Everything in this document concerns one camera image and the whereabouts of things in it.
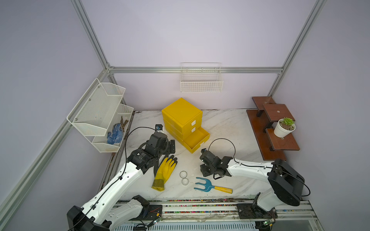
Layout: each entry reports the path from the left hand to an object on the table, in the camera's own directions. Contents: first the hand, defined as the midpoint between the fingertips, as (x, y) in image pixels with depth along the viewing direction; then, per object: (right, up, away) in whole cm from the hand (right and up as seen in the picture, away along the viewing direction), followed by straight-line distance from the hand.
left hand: (164, 144), depth 77 cm
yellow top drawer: (+15, +12, +11) cm, 22 cm away
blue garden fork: (+25, -25, +5) cm, 36 cm away
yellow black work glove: (-2, -17, +10) cm, 20 cm away
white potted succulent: (+67, +9, +4) cm, 68 cm away
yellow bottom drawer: (+16, -1, +21) cm, 27 cm away
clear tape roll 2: (+11, -24, +7) cm, 27 cm away
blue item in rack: (-32, +4, +12) cm, 34 cm away
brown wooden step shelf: (+63, +18, +11) cm, 67 cm away
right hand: (+24, -17, +11) cm, 31 cm away
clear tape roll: (+10, -20, +10) cm, 24 cm away
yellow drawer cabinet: (+10, +13, +9) cm, 19 cm away
